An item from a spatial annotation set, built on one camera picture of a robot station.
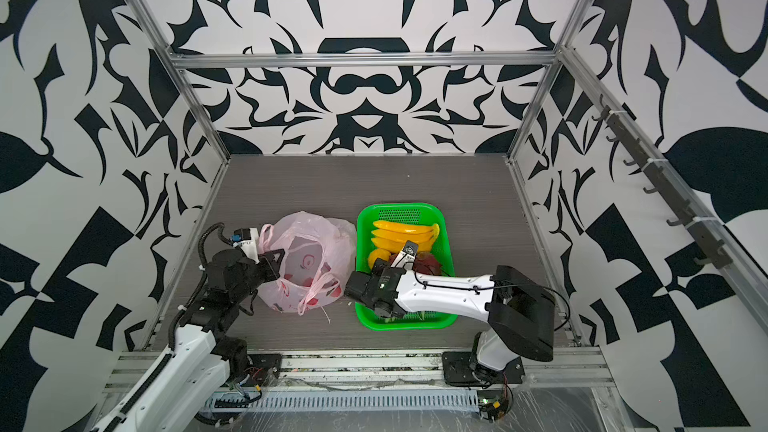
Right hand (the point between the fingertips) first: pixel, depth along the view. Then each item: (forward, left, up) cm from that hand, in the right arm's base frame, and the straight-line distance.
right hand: (391, 274), depth 82 cm
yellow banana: (+13, 0, -3) cm, 14 cm away
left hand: (+6, +29, +6) cm, 30 cm away
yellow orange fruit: (+7, +4, -2) cm, 8 cm away
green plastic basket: (+21, -8, -1) cm, 22 cm away
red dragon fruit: (+3, -9, +1) cm, 10 cm away
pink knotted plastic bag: (+2, +18, +8) cm, 20 cm away
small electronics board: (-28, -23, -9) cm, 38 cm away
